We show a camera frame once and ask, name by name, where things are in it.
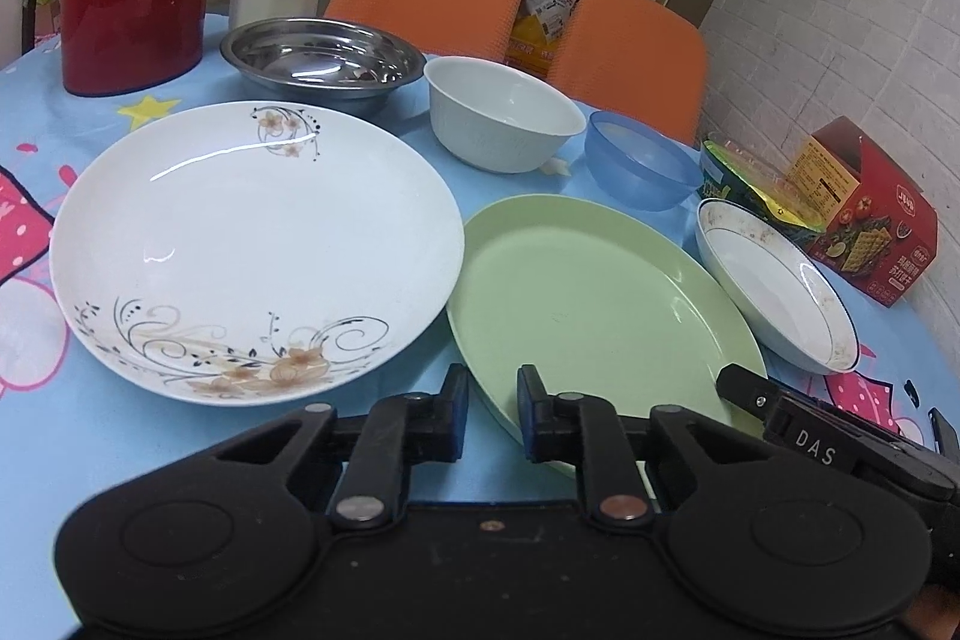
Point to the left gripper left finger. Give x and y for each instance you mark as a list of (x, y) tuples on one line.
[(381, 449)]

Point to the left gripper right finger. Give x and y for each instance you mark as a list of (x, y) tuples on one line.
[(586, 433)]

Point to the green oval plate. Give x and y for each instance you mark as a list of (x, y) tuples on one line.
[(600, 304)]

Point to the small white rimmed plate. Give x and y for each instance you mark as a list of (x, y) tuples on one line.
[(783, 296)]

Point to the large white floral plate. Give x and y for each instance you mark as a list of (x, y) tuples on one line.
[(249, 253)]

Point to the white ceramic bowl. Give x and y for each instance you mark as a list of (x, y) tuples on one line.
[(496, 118)]

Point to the stainless steel bowl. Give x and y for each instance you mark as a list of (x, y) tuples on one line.
[(322, 62)]

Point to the red cracker box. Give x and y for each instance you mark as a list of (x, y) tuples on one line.
[(880, 232)]

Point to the blue plastic bowl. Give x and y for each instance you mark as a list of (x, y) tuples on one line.
[(636, 165)]

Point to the green instant noodle bowl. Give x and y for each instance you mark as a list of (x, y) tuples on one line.
[(733, 173)]

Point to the right orange chair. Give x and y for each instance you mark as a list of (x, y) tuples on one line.
[(636, 58)]

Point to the yellow snack bag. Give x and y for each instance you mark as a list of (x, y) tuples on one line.
[(536, 34)]

